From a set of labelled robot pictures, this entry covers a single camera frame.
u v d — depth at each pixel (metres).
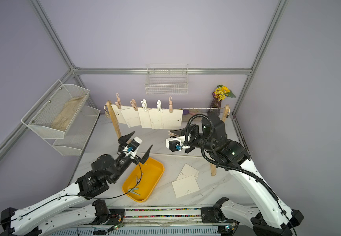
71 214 0.56
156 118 0.69
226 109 0.61
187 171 0.90
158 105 0.62
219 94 1.01
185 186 0.84
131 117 0.69
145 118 0.69
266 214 0.39
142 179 0.87
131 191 0.80
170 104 0.62
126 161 0.54
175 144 0.46
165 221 0.73
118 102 0.62
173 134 0.59
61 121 0.76
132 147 0.49
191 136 0.51
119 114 0.69
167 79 0.95
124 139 0.57
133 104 0.60
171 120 0.69
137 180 0.84
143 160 0.58
